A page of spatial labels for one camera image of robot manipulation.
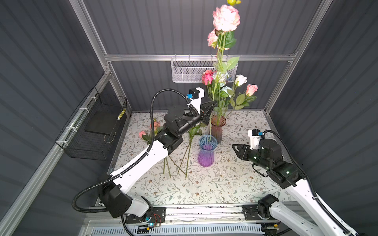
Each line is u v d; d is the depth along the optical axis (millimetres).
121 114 821
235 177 865
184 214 754
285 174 487
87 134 718
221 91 794
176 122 475
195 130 1024
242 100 770
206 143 826
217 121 892
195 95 509
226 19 372
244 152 617
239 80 736
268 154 519
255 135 630
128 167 424
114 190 391
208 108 548
